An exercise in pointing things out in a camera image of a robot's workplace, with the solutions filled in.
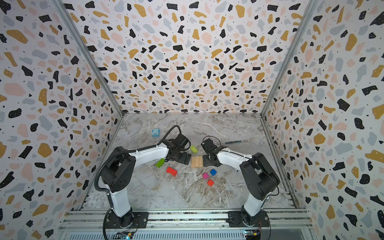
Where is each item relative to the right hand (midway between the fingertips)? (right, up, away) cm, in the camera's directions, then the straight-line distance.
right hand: (208, 158), depth 93 cm
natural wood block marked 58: (-5, -2, +1) cm, 5 cm away
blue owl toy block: (-37, +15, +14) cm, 42 cm away
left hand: (-15, +1, -1) cm, 15 cm away
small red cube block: (+1, -13, -6) cm, 15 cm away
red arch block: (-22, -7, -3) cm, 24 cm away
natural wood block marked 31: (-9, -2, +1) cm, 9 cm away
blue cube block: (+3, -8, -3) cm, 9 cm away
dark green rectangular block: (-29, -2, -2) cm, 30 cm away
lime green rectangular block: (-9, +5, +4) cm, 11 cm away
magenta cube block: (-2, -10, -3) cm, 11 cm away
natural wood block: (-7, -2, +1) cm, 8 cm away
